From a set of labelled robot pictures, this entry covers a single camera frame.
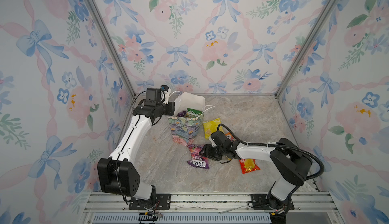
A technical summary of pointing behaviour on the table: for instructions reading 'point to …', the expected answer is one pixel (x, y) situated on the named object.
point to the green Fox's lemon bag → (193, 112)
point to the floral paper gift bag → (185, 129)
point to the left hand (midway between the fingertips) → (174, 105)
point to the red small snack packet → (248, 165)
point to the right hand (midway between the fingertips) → (201, 154)
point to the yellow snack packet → (210, 126)
